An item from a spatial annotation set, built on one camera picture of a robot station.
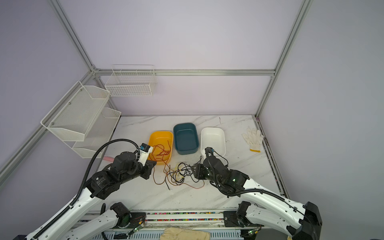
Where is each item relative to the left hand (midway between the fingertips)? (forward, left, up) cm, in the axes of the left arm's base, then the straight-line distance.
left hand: (153, 164), depth 71 cm
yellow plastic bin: (+24, +2, -17) cm, 30 cm away
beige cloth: (-26, -12, -20) cm, 35 cm away
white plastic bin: (+32, -34, -20) cm, 51 cm away
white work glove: (+31, -63, -21) cm, 73 cm away
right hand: (-1, -19, -2) cm, 19 cm away
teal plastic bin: (+29, -14, -18) cm, 37 cm away
